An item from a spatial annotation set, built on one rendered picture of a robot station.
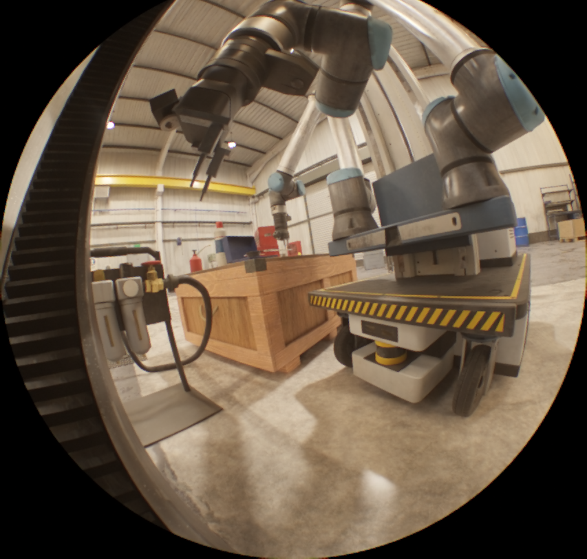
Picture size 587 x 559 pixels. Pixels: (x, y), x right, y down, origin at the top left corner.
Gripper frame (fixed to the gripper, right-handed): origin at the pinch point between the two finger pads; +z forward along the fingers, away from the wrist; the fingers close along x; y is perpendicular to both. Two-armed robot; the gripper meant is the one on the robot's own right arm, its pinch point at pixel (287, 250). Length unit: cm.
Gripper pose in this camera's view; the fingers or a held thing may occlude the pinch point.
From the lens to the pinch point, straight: 118.2
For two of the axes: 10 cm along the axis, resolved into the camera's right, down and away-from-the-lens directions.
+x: 8.2, -1.2, -5.6
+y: -5.5, 0.8, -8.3
